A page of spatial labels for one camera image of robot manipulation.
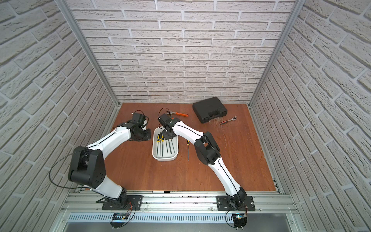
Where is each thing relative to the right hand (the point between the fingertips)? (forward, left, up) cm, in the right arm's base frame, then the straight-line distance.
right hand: (171, 134), depth 99 cm
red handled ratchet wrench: (+12, -48, -2) cm, 50 cm away
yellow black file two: (-4, +7, -1) cm, 8 cm away
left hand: (-4, +13, +7) cm, 15 cm away
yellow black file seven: (-8, -11, -1) cm, 14 cm away
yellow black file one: (-5, +9, -1) cm, 11 cm away
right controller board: (-52, -35, -3) cm, 62 cm away
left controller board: (-48, +26, -4) cm, 55 cm away
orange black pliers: (+21, +2, -1) cm, 21 cm away
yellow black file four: (-9, +3, -2) cm, 10 cm away
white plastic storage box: (-7, -2, -1) cm, 7 cm away
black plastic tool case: (+19, -29, +4) cm, 35 cm away
